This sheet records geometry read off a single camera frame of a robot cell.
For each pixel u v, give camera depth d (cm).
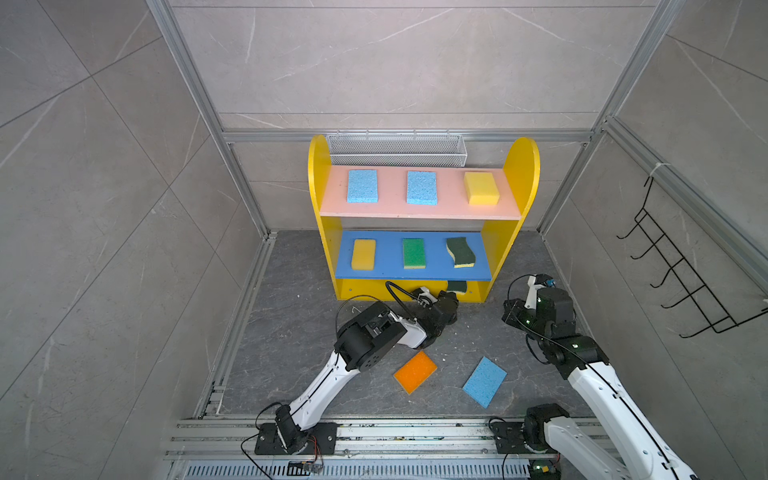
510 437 73
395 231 123
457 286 100
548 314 57
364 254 93
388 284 89
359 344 59
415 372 83
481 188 72
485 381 82
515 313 69
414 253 93
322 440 73
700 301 64
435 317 79
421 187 73
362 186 73
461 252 93
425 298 91
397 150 98
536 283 70
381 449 73
